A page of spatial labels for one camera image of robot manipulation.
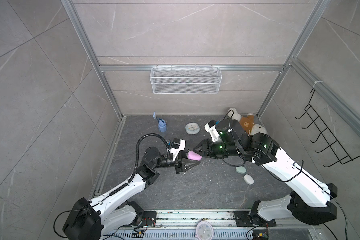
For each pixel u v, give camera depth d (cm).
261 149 38
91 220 39
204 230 69
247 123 104
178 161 57
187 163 59
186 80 101
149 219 73
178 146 54
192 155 58
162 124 104
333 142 63
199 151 59
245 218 73
